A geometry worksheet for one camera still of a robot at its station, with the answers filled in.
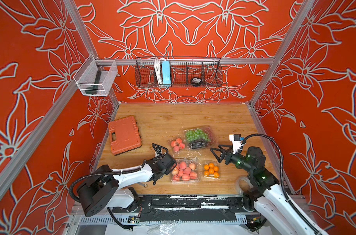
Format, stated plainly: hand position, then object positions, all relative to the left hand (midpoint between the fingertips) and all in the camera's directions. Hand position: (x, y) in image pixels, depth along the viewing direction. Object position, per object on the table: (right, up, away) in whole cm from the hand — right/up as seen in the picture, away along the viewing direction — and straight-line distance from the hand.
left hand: (164, 165), depth 88 cm
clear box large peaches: (+14, -1, -6) cm, 15 cm away
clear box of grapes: (+22, +16, +5) cm, 28 cm away
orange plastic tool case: (-27, +18, +7) cm, 33 cm away
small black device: (+21, +54, +8) cm, 59 cm away
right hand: (+27, +15, -16) cm, 34 cm away
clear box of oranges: (+28, -1, -5) cm, 28 cm away
